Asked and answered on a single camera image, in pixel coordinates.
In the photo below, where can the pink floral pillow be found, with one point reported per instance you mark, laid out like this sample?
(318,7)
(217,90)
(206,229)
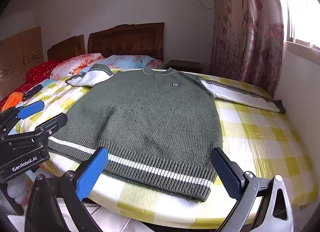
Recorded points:
(72,67)

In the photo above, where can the black object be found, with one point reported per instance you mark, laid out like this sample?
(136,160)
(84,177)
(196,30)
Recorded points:
(32,92)

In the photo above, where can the small wooden headboard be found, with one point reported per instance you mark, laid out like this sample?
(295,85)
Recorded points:
(67,48)

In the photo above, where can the pink floral curtain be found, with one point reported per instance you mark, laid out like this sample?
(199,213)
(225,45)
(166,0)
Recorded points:
(247,34)

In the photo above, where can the window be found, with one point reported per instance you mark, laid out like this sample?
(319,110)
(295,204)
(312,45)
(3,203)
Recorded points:
(302,9)

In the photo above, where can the person's left hand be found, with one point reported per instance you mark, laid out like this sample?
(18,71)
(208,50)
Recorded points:
(16,189)

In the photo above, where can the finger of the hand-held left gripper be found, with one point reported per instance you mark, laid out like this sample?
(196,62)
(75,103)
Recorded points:
(53,122)
(31,109)

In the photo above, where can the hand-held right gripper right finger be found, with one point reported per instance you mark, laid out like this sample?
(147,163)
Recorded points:
(226,172)

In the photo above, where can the bed with yellow checked sheet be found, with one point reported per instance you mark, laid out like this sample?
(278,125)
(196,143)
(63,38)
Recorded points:
(262,147)

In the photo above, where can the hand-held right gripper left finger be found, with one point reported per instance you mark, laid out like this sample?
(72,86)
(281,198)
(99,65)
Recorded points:
(91,172)

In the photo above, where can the light wooden wardrobe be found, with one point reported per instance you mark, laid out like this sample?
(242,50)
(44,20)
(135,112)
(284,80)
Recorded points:
(20,57)

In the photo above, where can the wooden nightstand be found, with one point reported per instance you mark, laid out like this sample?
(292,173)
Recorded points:
(185,65)

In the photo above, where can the large wooden headboard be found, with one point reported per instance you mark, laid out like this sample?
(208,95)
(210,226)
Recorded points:
(125,42)

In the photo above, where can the red blanket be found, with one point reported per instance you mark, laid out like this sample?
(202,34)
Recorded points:
(40,70)

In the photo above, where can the green knit sweater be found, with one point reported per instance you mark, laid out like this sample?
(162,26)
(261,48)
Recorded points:
(150,122)

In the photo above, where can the orange cloth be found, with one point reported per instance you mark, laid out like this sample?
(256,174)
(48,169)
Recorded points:
(12,100)

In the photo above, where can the blue floral pillow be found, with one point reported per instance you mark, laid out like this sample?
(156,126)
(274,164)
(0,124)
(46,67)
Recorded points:
(127,61)

